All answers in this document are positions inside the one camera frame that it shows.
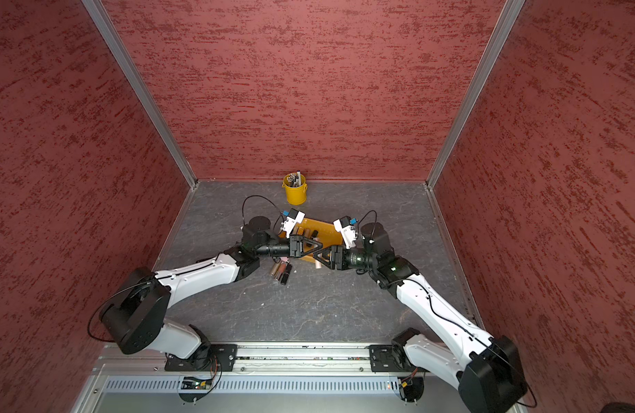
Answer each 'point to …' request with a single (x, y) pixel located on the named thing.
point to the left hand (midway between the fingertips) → (320, 251)
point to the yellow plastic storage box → (310, 236)
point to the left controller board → (191, 383)
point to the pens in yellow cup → (294, 179)
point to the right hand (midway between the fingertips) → (318, 261)
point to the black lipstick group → (286, 275)
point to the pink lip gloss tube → (317, 264)
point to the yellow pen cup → (296, 188)
